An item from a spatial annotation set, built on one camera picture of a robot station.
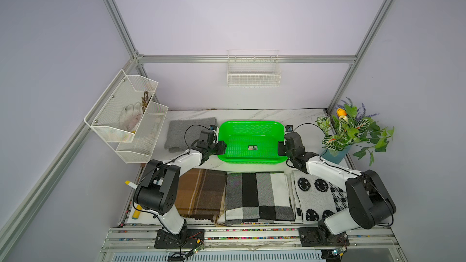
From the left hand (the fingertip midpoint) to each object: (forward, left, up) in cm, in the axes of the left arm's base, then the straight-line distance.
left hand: (223, 146), depth 95 cm
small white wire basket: (+31, -16, +28) cm, 44 cm away
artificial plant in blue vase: (-9, -53, +27) cm, 60 cm away
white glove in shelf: (0, +39, +24) cm, 45 cm away
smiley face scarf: (-27, -43, -2) cm, 50 cm away
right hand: (0, -32, +2) cm, 32 cm away
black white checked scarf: (-25, -18, -6) cm, 31 cm away
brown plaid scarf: (-24, +9, -3) cm, 26 cm away
